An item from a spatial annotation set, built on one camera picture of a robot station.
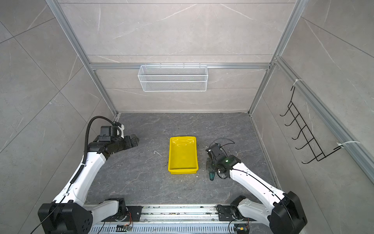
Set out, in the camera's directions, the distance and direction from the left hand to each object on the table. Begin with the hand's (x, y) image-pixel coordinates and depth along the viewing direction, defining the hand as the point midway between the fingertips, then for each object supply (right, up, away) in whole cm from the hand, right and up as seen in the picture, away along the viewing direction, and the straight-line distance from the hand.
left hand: (133, 139), depth 81 cm
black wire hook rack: (+86, -4, -23) cm, 89 cm away
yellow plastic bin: (+28, -12, +14) cm, 33 cm away
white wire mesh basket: (+21, +41, +19) cm, 50 cm away
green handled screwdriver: (+45, -19, -4) cm, 49 cm away
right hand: (+45, -15, +1) cm, 48 cm away
